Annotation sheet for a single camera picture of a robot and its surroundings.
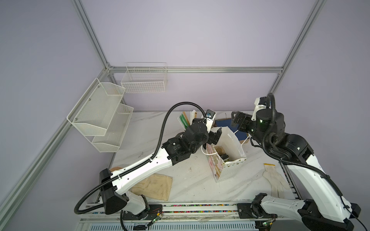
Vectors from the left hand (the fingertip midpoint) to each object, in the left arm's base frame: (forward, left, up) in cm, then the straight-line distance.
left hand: (210, 125), depth 67 cm
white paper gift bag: (-14, -6, -17) cm, 22 cm away
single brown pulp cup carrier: (+5, -11, -31) cm, 33 cm away
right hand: (-1, -11, +7) cm, 13 cm away
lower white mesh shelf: (+7, +59, -23) cm, 64 cm away
